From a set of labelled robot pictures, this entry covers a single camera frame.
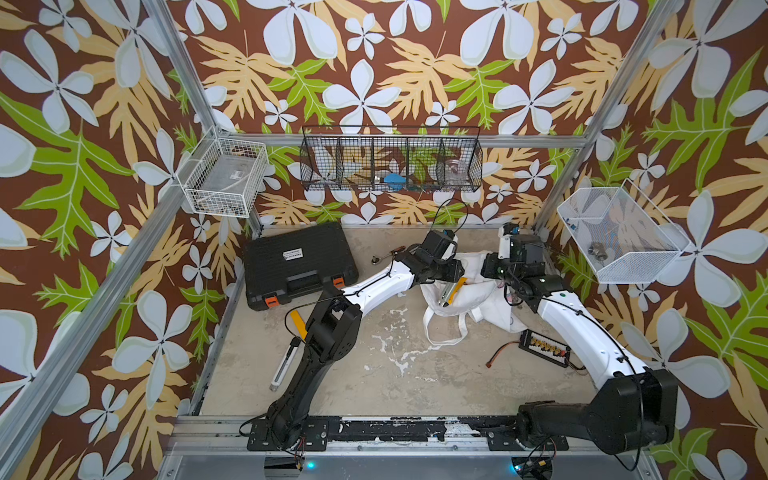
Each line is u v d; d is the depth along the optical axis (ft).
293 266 3.29
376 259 3.54
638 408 1.27
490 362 2.83
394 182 3.12
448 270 2.67
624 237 2.62
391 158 3.20
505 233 2.41
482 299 2.80
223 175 2.82
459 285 2.99
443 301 2.98
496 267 2.42
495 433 2.44
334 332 1.80
